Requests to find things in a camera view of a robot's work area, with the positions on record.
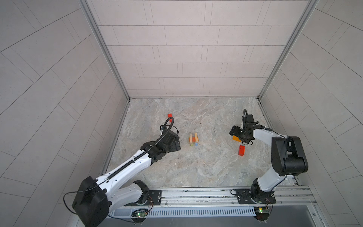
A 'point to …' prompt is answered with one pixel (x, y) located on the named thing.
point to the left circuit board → (139, 215)
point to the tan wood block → (191, 138)
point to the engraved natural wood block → (196, 139)
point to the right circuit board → (262, 213)
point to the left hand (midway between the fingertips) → (176, 142)
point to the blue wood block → (196, 144)
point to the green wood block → (191, 144)
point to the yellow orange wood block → (234, 137)
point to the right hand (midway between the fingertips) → (233, 133)
